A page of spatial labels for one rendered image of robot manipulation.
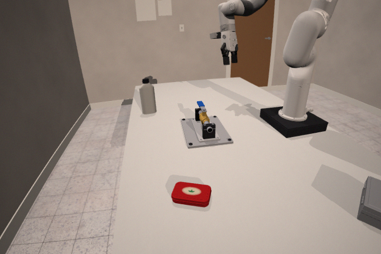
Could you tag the grey bottle with black cap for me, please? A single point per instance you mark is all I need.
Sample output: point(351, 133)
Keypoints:
point(147, 96)

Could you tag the red mint tin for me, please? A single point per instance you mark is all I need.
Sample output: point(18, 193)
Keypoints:
point(191, 194)

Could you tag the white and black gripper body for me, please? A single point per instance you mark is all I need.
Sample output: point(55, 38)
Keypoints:
point(229, 37)

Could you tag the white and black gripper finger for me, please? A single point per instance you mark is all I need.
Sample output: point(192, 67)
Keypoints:
point(225, 54)
point(234, 57)

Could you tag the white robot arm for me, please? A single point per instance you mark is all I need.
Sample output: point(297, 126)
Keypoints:
point(299, 51)

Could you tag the dark grey hinged case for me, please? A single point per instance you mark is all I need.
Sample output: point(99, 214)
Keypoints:
point(370, 209)

